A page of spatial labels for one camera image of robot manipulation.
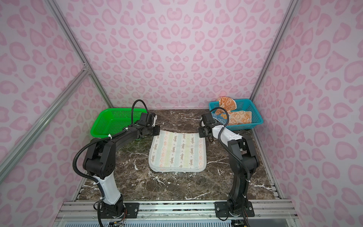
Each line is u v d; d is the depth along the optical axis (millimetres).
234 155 470
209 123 770
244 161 501
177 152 951
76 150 862
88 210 751
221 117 1101
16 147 542
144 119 781
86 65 905
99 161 498
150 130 822
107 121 1092
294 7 689
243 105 1150
